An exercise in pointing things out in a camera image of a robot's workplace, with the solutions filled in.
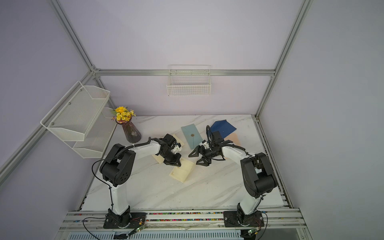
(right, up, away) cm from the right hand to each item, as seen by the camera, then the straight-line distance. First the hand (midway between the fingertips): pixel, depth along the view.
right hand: (193, 160), depth 85 cm
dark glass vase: (-41, +15, +14) cm, 46 cm away
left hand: (-9, -5, +8) cm, 13 cm away
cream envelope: (-22, -2, +11) cm, 25 cm away
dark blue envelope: (+23, +21, +30) cm, 43 cm away
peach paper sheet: (+29, +12, +24) cm, 40 cm away
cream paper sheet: (-8, -9, +7) cm, 14 cm away
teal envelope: (-2, +14, +23) cm, 27 cm away
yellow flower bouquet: (-42, +27, +2) cm, 50 cm away
